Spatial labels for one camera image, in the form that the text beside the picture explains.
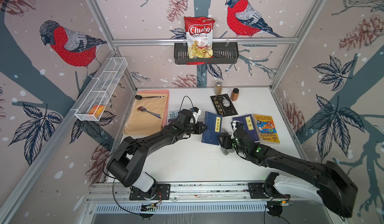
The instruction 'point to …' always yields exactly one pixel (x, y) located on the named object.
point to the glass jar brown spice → (218, 88)
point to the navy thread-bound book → (212, 134)
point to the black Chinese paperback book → (223, 105)
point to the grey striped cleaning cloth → (226, 151)
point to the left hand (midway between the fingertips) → (209, 125)
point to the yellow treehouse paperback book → (266, 129)
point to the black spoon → (139, 97)
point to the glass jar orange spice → (235, 94)
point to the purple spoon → (143, 109)
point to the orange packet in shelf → (97, 110)
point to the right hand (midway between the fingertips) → (221, 136)
